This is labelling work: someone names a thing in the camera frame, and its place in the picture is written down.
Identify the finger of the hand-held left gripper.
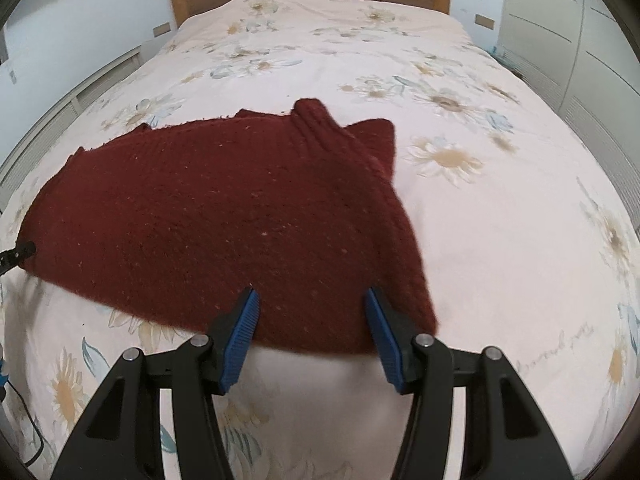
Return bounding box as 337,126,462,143
0,241,38,277

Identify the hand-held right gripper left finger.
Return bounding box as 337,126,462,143
50,286,261,480

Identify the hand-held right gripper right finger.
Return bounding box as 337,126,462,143
363,287,574,480

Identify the dark red knitted sweater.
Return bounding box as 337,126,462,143
22,98,441,356

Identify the floral bed blanket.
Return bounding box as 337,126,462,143
0,0,640,480

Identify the white low slatted cabinet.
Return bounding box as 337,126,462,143
0,42,147,211

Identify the white wardrobe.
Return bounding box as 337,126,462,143
495,0,640,203

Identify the black cable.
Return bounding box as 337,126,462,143
0,380,47,467

